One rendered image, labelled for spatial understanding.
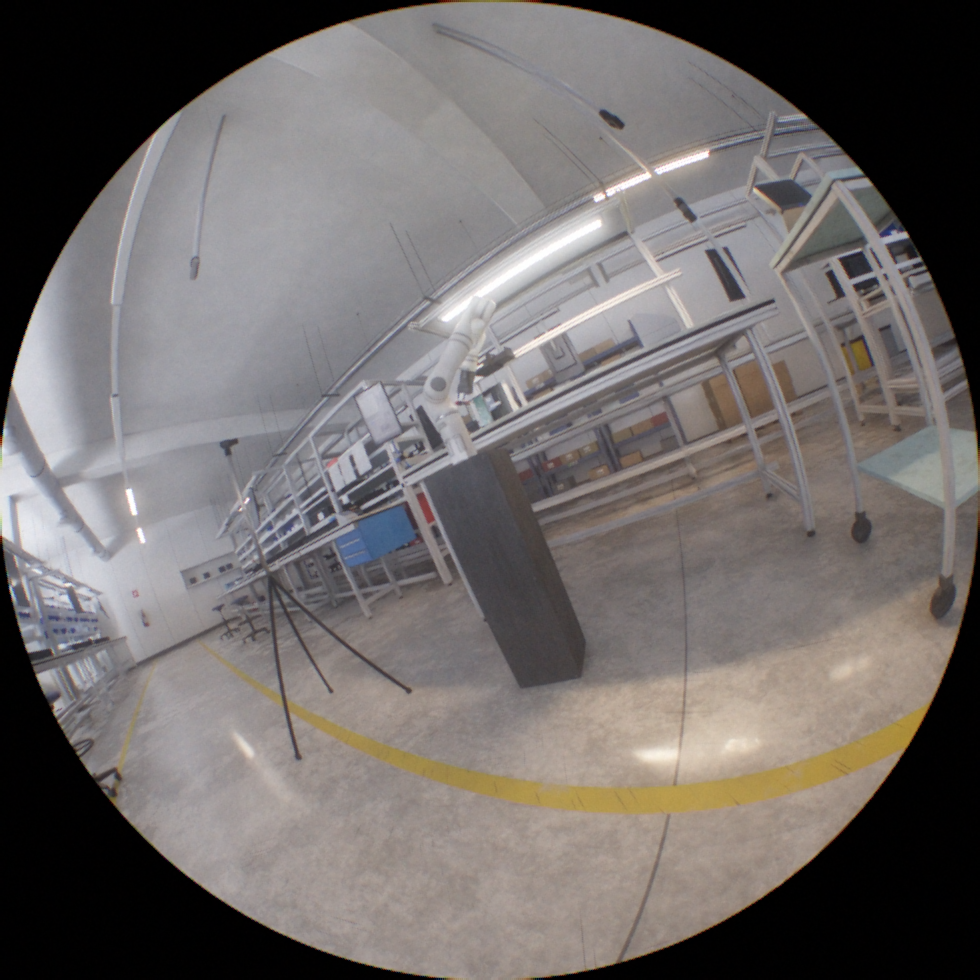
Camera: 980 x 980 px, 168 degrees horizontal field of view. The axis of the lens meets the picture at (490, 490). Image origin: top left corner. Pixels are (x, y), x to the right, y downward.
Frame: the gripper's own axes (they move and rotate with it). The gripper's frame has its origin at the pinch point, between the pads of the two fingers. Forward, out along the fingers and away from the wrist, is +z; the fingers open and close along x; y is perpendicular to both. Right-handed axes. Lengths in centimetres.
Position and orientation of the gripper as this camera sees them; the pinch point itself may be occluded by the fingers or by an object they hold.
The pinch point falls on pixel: (459, 404)
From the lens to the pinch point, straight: 169.9
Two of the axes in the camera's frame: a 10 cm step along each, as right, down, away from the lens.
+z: -1.9, 9.1, 3.6
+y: 4.9, -2.3, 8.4
